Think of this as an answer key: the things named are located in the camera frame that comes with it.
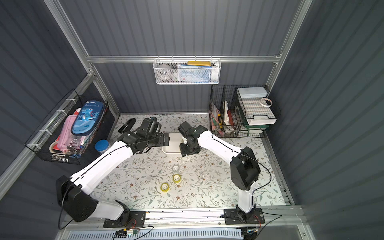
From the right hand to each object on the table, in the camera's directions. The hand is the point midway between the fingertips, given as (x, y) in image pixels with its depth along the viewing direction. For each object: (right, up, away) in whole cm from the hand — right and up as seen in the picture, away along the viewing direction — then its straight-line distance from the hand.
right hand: (188, 151), depth 85 cm
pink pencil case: (-55, +10, -17) cm, 59 cm away
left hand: (-13, +8, -5) cm, 16 cm away
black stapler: (-47, +15, +26) cm, 56 cm away
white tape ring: (+50, +28, +12) cm, 59 cm away
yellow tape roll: (-7, -16, +2) cm, 17 cm away
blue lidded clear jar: (-46, +4, -6) cm, 46 cm away
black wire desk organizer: (+35, +25, +14) cm, 45 cm away
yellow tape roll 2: (-13, -20, -2) cm, 24 cm away
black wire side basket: (-59, +7, -23) cm, 64 cm away
